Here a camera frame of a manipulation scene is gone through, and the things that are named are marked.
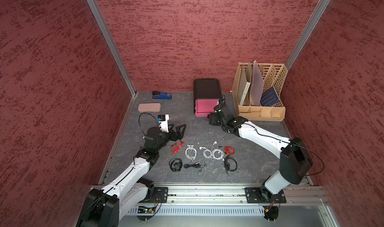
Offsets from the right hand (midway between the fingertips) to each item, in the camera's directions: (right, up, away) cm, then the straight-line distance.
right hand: (213, 119), depth 88 cm
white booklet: (+21, +16, +4) cm, 27 cm away
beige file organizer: (+44, +30, +13) cm, 55 cm away
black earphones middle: (-10, -26, -5) cm, 28 cm away
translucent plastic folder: (+32, +22, +13) cm, 41 cm away
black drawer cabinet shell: (-4, +20, +17) cm, 27 cm away
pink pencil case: (-47, +7, +24) cm, 53 cm away
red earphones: (-23, -19, +2) cm, 30 cm away
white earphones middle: (-4, -21, 0) cm, 21 cm away
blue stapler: (-38, +16, +29) cm, 51 cm away
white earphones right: (0, -20, +2) cm, 20 cm away
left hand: (-19, -4, -7) cm, 21 cm away
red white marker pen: (+17, +21, +35) cm, 44 cm away
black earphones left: (-22, -26, -5) cm, 34 cm away
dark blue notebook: (+42, +14, +15) cm, 46 cm away
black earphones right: (+8, -26, -5) cm, 28 cm away
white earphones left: (-14, -20, 0) cm, 24 cm away
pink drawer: (-5, +7, +7) cm, 11 cm away
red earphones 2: (+10, -19, +2) cm, 22 cm away
